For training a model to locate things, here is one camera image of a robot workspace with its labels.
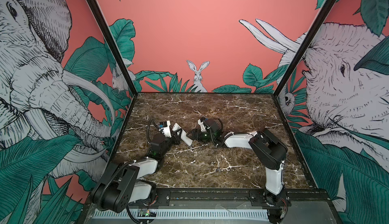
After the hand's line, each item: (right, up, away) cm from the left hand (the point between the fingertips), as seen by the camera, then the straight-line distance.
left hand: (181, 127), depth 85 cm
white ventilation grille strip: (+5, -39, -15) cm, 42 cm away
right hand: (+3, -6, +2) cm, 7 cm away
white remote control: (+1, -6, +2) cm, 7 cm away
